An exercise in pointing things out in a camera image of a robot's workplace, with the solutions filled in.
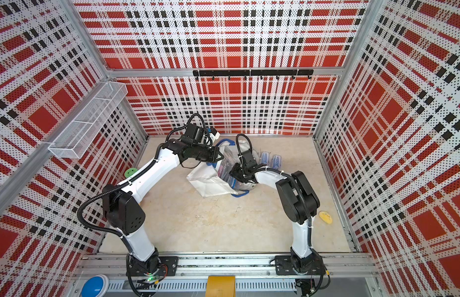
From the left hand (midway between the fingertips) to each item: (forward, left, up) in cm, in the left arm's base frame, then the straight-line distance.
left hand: (225, 157), depth 82 cm
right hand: (+2, -2, -17) cm, 17 cm away
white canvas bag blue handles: (-10, +6, -4) cm, 12 cm away
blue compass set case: (+17, -22, -23) cm, 36 cm away
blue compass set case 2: (+13, -28, -22) cm, 38 cm away
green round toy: (+4, +54, -17) cm, 56 cm away
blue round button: (-46, +50, -22) cm, 71 cm away
